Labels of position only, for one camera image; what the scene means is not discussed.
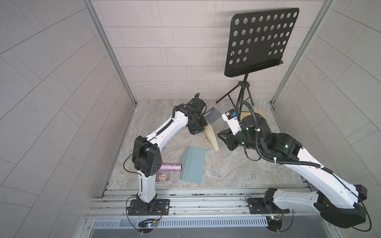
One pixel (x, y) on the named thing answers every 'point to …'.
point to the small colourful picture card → (163, 176)
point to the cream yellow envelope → (209, 133)
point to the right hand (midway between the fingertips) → (218, 135)
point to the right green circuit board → (275, 222)
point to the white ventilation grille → (212, 222)
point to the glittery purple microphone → (170, 167)
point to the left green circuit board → (146, 227)
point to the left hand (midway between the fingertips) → (208, 128)
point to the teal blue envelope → (193, 165)
